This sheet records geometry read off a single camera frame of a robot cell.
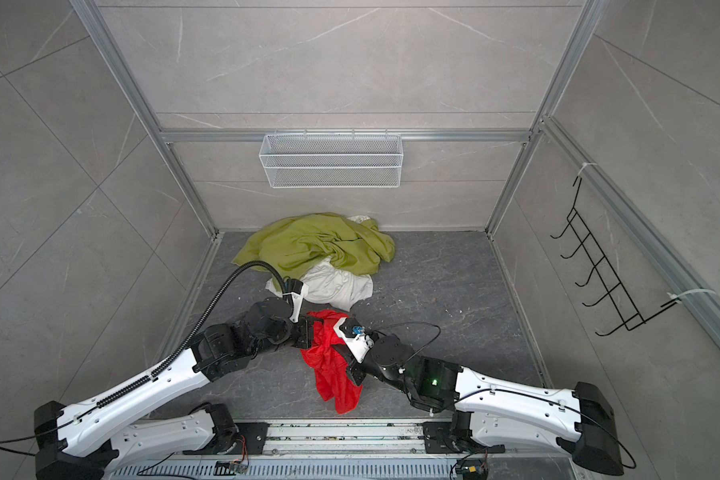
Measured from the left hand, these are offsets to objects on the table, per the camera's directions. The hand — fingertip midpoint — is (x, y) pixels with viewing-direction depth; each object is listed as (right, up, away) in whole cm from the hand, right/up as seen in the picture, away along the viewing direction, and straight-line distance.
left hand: (324, 317), depth 70 cm
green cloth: (-15, +19, +33) cm, 42 cm away
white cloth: (-2, +5, +29) cm, 29 cm away
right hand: (+3, -5, -3) cm, 7 cm away
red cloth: (+1, -12, -1) cm, 12 cm away
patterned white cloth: (+7, +30, +48) cm, 57 cm away
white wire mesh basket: (-2, +48, +30) cm, 57 cm away
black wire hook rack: (+65, +16, +2) cm, 67 cm away
